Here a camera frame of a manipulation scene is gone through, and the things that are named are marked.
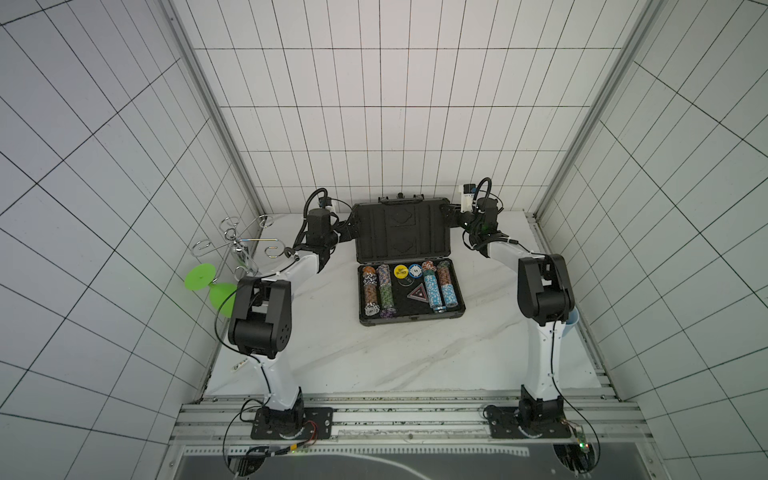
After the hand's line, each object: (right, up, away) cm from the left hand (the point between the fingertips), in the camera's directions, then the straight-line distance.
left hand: (349, 225), depth 97 cm
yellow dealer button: (+17, -15, +1) cm, 23 cm away
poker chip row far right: (+32, -21, -4) cm, 39 cm away
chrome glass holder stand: (-26, -7, -23) cm, 35 cm away
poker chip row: (+12, -22, -5) cm, 26 cm away
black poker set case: (+18, -7, +2) cm, 19 cm away
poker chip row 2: (+27, -15, +1) cm, 31 cm away
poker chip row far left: (+7, -19, -2) cm, 20 cm away
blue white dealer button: (+22, -16, +2) cm, 27 cm away
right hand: (+34, +9, +4) cm, 36 cm away
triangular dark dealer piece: (+23, -22, -4) cm, 32 cm away
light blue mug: (+66, -27, -13) cm, 73 cm away
